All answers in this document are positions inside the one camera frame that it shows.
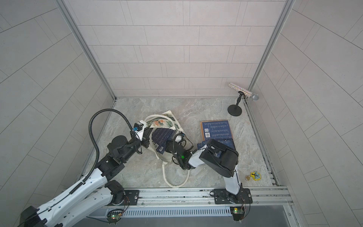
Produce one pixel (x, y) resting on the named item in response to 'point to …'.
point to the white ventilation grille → (170, 211)
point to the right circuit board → (237, 212)
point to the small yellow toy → (256, 175)
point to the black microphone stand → (236, 110)
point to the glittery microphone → (253, 96)
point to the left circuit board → (113, 215)
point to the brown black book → (202, 130)
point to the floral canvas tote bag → (161, 125)
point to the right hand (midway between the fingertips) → (165, 142)
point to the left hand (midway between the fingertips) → (154, 126)
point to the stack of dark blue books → (160, 136)
